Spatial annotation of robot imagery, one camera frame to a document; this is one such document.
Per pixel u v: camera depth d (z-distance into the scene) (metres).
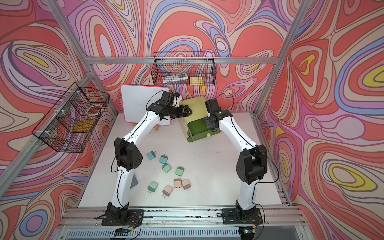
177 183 0.84
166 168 0.89
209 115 0.68
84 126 0.72
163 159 0.93
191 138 0.84
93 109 0.88
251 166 0.49
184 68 1.01
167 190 0.81
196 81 0.91
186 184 0.82
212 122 0.63
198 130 0.87
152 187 0.82
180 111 0.82
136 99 1.04
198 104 0.82
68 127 0.74
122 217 0.65
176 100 0.77
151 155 0.92
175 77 0.89
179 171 0.88
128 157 0.57
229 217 0.73
